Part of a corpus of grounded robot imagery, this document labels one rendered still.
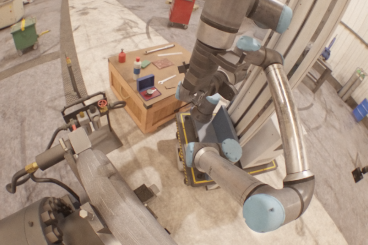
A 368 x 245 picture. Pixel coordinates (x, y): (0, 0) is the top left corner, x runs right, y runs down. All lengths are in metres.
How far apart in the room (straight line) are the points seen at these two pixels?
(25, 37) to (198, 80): 3.37
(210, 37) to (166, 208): 1.34
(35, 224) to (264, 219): 0.71
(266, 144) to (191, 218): 0.87
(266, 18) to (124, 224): 0.65
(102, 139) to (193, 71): 1.39
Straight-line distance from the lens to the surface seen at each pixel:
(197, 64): 0.39
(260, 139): 1.21
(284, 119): 0.59
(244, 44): 0.63
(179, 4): 4.03
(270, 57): 0.70
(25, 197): 1.82
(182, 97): 1.23
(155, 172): 1.53
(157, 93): 1.40
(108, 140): 1.66
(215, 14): 0.33
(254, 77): 1.08
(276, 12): 0.47
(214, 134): 1.35
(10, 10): 6.10
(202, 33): 0.35
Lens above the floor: 1.44
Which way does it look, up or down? 46 degrees down
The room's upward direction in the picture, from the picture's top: 20 degrees clockwise
